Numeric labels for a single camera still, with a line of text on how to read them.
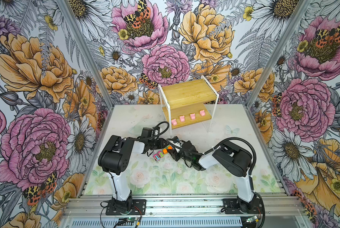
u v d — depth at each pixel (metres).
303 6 0.72
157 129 0.89
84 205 0.76
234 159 0.53
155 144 0.87
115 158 0.50
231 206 0.74
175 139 0.83
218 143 0.58
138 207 0.73
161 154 0.90
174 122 0.87
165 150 0.92
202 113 0.94
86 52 0.89
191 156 0.76
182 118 0.90
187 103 0.78
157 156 0.89
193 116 0.91
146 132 0.81
